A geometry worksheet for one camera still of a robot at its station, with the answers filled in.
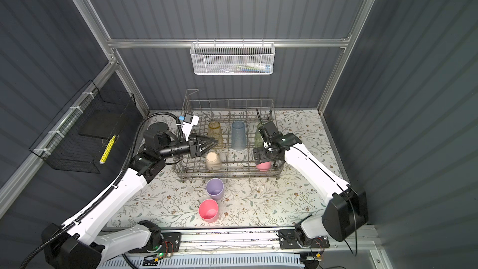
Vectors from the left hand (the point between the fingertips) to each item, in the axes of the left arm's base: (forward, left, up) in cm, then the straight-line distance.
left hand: (217, 144), depth 65 cm
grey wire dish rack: (+9, -5, -31) cm, 32 cm away
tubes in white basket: (+45, -14, +3) cm, 47 cm away
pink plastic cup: (+4, -19, -25) cm, 32 cm away
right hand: (+6, -21, -17) cm, 28 cm away
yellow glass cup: (+21, +5, -20) cm, 29 cm away
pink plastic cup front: (-13, +6, -32) cm, 35 cm away
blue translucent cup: (+20, -7, -21) cm, 30 cm away
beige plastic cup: (+5, +5, -19) cm, 20 cm away
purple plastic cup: (-4, +4, -30) cm, 30 cm away
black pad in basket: (+15, +50, -5) cm, 53 cm away
